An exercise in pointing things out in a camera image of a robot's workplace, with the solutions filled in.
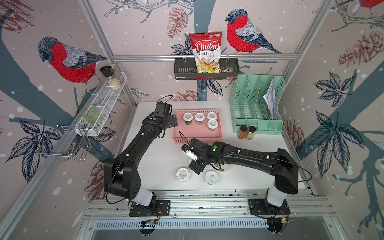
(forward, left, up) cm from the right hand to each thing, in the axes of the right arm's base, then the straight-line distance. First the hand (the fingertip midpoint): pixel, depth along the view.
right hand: (194, 161), depth 79 cm
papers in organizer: (+36, -45, +15) cm, 60 cm away
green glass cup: (+9, +47, +27) cm, 55 cm away
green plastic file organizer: (+51, -41, -9) cm, 66 cm away
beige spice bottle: (+21, -35, -3) cm, 41 cm away
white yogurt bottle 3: (+28, -11, -3) cm, 30 cm away
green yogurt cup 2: (-6, +6, -4) cm, 9 cm away
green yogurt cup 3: (-7, -9, -4) cm, 12 cm away
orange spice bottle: (+21, -30, -3) cm, 37 cm away
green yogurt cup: (+33, +6, -3) cm, 34 cm away
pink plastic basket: (+26, +10, -12) cm, 30 cm away
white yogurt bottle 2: (+36, -10, -3) cm, 37 cm away
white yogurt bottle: (+33, -2, -3) cm, 34 cm away
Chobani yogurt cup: (-1, -17, -5) cm, 18 cm away
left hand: (+22, +15, +11) cm, 29 cm away
